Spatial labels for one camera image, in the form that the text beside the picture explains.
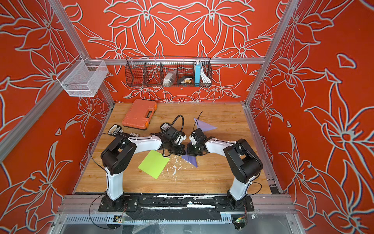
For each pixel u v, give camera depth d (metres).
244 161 0.47
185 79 0.87
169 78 0.91
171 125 0.79
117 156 0.51
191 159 0.88
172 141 0.87
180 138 0.80
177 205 0.73
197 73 0.85
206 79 0.91
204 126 1.04
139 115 1.07
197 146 0.70
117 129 1.03
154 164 0.88
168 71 0.97
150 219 0.70
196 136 0.76
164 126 1.03
